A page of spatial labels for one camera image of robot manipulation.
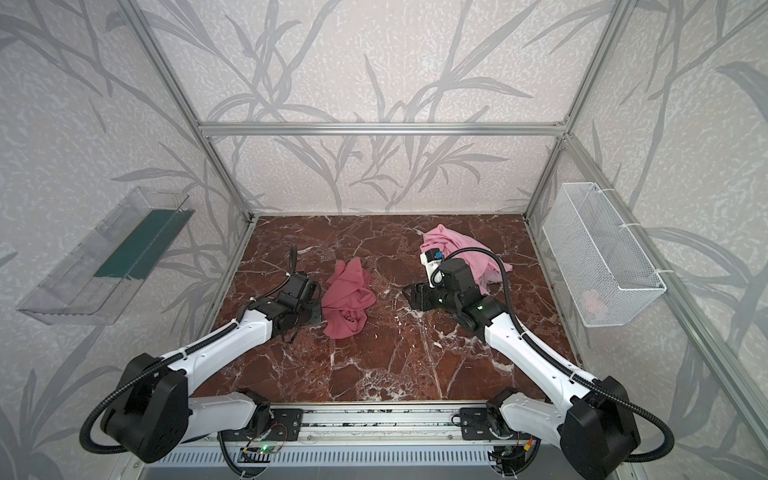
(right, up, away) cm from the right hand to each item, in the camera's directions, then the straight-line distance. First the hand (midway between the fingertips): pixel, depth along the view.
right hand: (413, 278), depth 80 cm
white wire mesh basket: (+40, +3, -19) cm, 44 cm away
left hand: (-28, -8, +9) cm, 30 cm away
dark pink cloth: (-20, -8, +10) cm, 24 cm away
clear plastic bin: (-70, +2, -16) cm, 71 cm away
